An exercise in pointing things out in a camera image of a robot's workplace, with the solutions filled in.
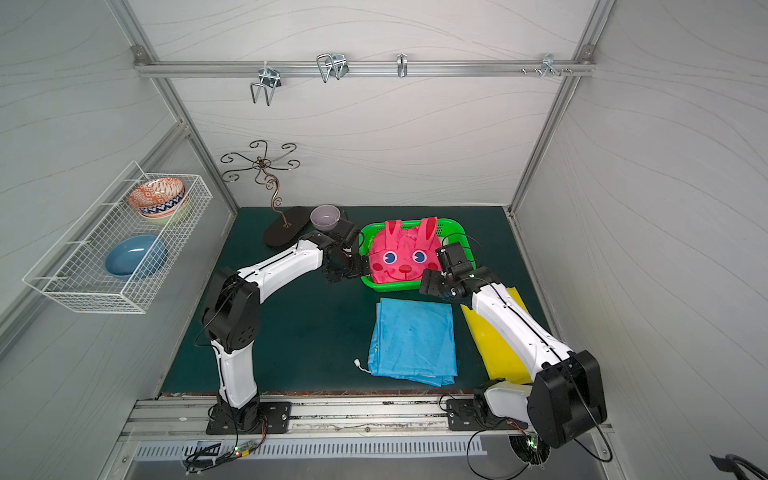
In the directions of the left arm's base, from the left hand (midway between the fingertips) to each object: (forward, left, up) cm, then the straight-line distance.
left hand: (360, 275), depth 91 cm
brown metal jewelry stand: (+28, +27, -3) cm, 39 cm away
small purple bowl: (+30, +17, -5) cm, 35 cm away
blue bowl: (-12, +48, +24) cm, 55 cm away
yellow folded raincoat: (-23, -40, -6) cm, 46 cm away
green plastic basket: (+20, -30, -1) cm, 36 cm away
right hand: (-5, -23, +5) cm, 24 cm away
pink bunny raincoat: (+9, -12, -2) cm, 15 cm away
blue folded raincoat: (-17, -16, -8) cm, 25 cm away
